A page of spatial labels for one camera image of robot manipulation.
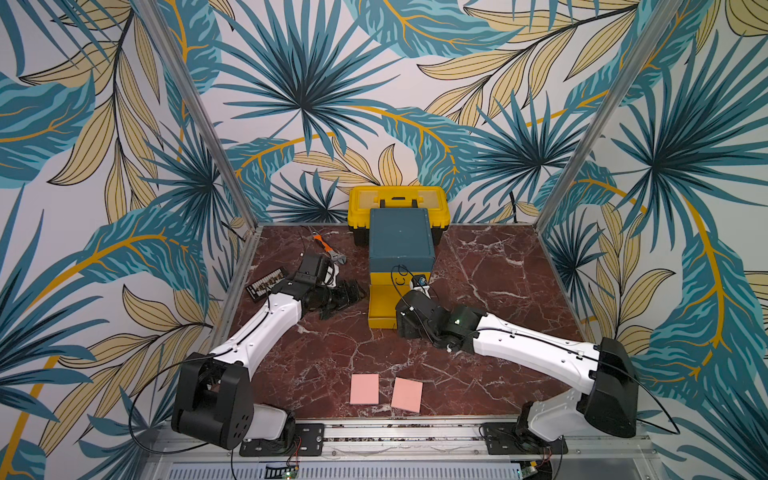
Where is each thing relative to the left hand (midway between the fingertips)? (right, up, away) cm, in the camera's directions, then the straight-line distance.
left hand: (356, 303), depth 83 cm
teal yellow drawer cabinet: (+13, +16, +2) cm, 20 cm away
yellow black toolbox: (0, +33, +22) cm, 40 cm away
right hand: (+14, -3, -4) cm, 15 cm away
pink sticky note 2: (+14, -24, -3) cm, 28 cm away
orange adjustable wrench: (-11, +13, +27) cm, 32 cm away
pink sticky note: (+2, -23, -1) cm, 23 cm away
